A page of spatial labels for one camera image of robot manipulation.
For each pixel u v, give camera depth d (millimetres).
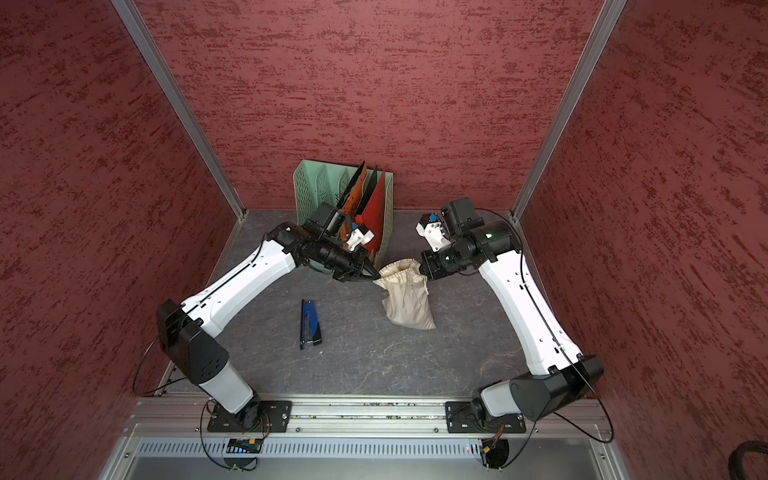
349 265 652
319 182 1065
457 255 562
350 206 813
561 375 382
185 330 421
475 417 657
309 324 877
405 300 745
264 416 727
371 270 718
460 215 534
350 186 852
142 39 752
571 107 884
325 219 606
